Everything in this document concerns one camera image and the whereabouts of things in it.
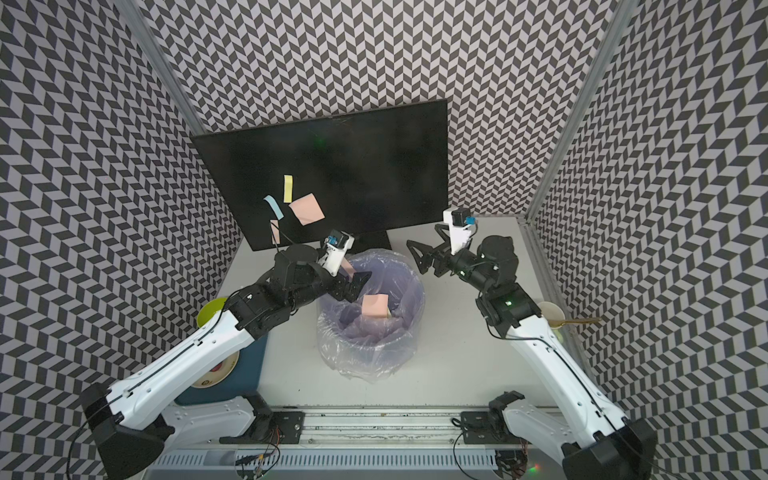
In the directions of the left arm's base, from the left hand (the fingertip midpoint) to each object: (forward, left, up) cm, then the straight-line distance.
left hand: (353, 267), depth 71 cm
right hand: (+3, -16, +6) cm, 18 cm away
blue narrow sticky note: (+17, +22, +4) cm, 28 cm away
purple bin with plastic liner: (-19, -6, -2) cm, 20 cm away
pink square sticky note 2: (+18, +14, +2) cm, 23 cm away
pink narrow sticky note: (+16, +25, -5) cm, 30 cm away
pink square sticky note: (-2, -4, -16) cm, 17 cm away
